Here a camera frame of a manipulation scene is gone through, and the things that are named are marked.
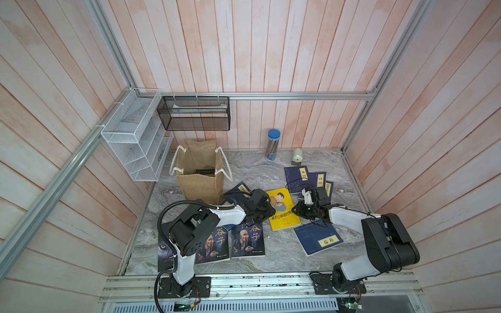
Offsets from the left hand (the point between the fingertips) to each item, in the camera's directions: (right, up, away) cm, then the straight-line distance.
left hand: (274, 215), depth 91 cm
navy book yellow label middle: (+26, +17, +12) cm, 33 cm away
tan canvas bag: (-39, +23, +16) cm, 48 cm away
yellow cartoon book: (+4, -1, 0) cm, 5 cm away
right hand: (+10, +3, +4) cm, 11 cm away
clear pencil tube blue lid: (+2, +37, +13) cm, 40 cm away
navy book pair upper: (-18, +10, +6) cm, 22 cm away
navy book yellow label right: (+31, +12, +10) cm, 34 cm away
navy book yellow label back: (+16, +17, +19) cm, 29 cm away
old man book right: (-13, -9, -7) cm, 17 cm away
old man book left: (-26, -12, -9) cm, 30 cm away
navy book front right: (+17, -9, -6) cm, 20 cm away
